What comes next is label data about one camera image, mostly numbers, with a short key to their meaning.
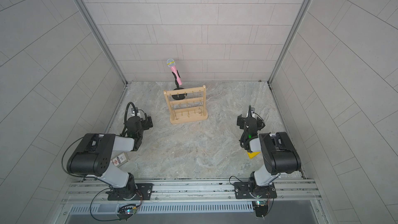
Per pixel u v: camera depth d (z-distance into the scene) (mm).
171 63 913
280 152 463
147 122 802
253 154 825
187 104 1053
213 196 708
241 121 840
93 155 450
